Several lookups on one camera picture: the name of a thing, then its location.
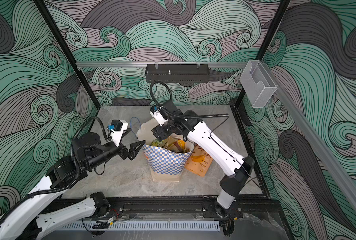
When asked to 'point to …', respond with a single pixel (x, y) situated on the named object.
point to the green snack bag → (156, 143)
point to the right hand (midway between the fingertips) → (161, 129)
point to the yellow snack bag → (181, 144)
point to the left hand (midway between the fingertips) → (137, 134)
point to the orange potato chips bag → (199, 161)
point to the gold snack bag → (169, 143)
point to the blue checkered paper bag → (165, 165)
